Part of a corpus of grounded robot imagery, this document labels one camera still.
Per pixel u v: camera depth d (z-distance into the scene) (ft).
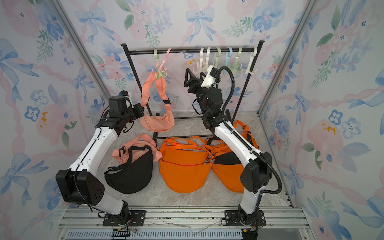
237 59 2.40
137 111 2.35
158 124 3.00
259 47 2.25
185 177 2.79
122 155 2.81
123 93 2.30
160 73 2.39
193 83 1.94
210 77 1.87
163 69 2.33
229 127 1.76
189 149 3.23
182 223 2.42
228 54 2.38
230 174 2.85
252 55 2.34
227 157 2.98
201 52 2.21
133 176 2.86
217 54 2.25
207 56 2.29
